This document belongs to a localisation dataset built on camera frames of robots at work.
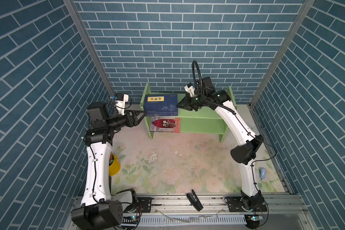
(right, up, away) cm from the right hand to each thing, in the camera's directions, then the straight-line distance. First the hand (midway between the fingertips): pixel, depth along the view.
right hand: (175, 104), depth 76 cm
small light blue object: (+51, -39, +7) cm, 65 cm away
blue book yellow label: (-7, -5, -1) cm, 9 cm away
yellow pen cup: (-37, -38, +10) cm, 54 cm away
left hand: (-15, -5, -9) cm, 18 cm away
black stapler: (+11, -51, -1) cm, 52 cm away
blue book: (-8, 0, +2) cm, 8 cm away
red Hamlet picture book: (-7, -11, +16) cm, 21 cm away
